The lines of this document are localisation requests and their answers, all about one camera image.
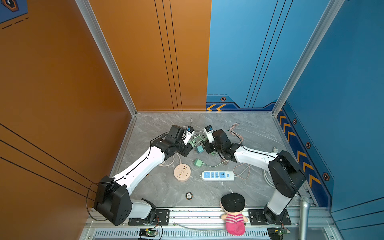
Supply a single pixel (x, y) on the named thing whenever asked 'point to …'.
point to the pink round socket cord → (172, 162)
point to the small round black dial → (189, 195)
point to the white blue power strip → (228, 176)
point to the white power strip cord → (276, 151)
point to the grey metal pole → (305, 204)
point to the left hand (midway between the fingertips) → (189, 144)
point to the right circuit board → (277, 233)
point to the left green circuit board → (147, 232)
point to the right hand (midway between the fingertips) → (203, 141)
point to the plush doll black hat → (232, 204)
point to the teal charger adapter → (200, 149)
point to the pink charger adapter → (225, 163)
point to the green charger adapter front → (198, 163)
